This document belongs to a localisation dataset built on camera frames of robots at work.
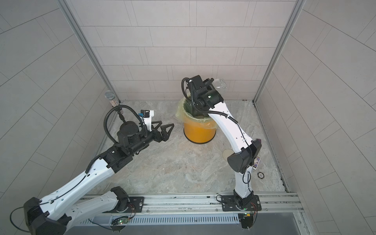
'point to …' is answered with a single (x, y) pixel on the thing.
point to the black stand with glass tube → (110, 95)
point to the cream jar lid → (226, 152)
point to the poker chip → (260, 175)
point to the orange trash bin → (199, 130)
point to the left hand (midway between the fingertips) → (170, 123)
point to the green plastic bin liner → (183, 113)
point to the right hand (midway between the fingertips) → (216, 83)
